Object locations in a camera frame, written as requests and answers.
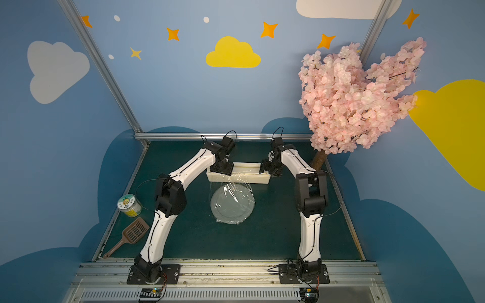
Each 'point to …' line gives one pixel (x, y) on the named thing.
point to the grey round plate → (232, 204)
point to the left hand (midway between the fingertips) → (224, 168)
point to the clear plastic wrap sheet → (213, 187)
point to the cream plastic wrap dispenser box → (242, 173)
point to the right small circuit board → (309, 295)
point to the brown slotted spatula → (131, 235)
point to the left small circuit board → (150, 294)
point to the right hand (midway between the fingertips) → (268, 171)
